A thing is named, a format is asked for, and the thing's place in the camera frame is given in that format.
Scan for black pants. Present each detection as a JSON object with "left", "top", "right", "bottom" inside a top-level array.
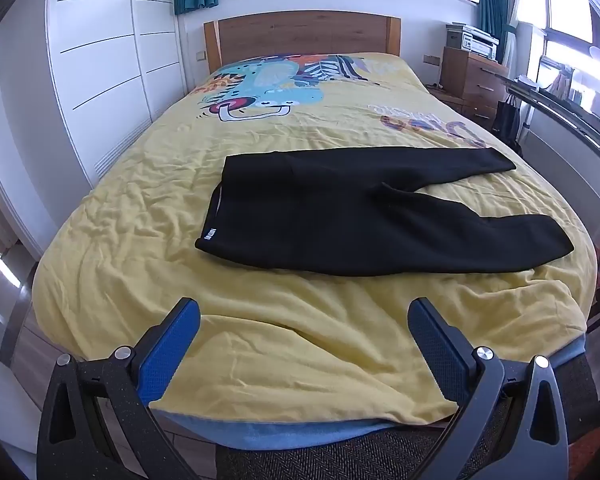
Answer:
[{"left": 195, "top": 146, "right": 575, "bottom": 277}]

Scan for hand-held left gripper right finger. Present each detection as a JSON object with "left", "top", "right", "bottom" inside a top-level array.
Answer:
[{"left": 407, "top": 297, "right": 571, "bottom": 480}]

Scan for black metal rail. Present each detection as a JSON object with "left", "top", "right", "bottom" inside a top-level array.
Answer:
[{"left": 502, "top": 75, "right": 600, "bottom": 171}]

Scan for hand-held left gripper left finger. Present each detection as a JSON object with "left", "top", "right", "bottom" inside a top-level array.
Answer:
[{"left": 37, "top": 297, "right": 202, "bottom": 480}]

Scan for wooden dresser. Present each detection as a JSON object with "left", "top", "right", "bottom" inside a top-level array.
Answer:
[{"left": 440, "top": 46, "right": 511, "bottom": 131}]

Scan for white wardrobe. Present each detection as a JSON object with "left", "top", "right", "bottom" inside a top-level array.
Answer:
[{"left": 45, "top": 0, "right": 186, "bottom": 188}]

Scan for low wooden nightstand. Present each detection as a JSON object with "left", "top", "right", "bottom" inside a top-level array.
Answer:
[{"left": 430, "top": 87, "right": 468, "bottom": 113}]

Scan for wooden headboard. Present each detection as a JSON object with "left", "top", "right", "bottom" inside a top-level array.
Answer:
[{"left": 203, "top": 10, "right": 402, "bottom": 73}]

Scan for white printer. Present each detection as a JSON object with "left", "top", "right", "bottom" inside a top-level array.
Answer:
[{"left": 446, "top": 22, "right": 501, "bottom": 58}]

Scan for yellow printed blanket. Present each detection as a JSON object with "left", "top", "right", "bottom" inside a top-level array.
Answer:
[{"left": 30, "top": 52, "right": 600, "bottom": 423}]

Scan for black bag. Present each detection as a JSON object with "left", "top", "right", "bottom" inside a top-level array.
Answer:
[{"left": 491, "top": 95, "right": 523, "bottom": 143}]

